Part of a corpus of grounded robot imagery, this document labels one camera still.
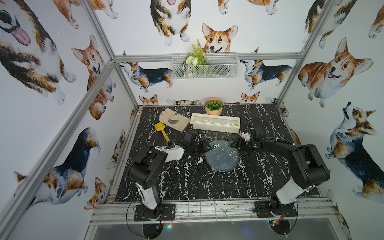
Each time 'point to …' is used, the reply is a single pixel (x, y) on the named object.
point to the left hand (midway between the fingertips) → (213, 147)
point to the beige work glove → (174, 119)
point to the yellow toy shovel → (160, 126)
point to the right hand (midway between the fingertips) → (232, 146)
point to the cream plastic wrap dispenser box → (215, 123)
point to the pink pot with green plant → (213, 106)
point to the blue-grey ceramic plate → (222, 157)
